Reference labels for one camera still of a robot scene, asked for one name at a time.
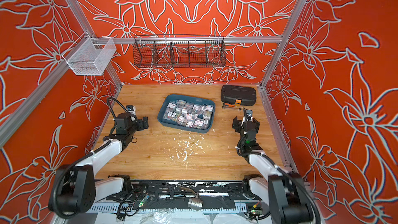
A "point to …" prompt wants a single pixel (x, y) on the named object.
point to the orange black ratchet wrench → (227, 106)
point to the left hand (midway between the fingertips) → (139, 117)
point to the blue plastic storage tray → (186, 112)
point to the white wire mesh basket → (89, 56)
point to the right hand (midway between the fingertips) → (245, 116)
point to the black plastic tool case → (239, 95)
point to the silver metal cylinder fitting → (195, 204)
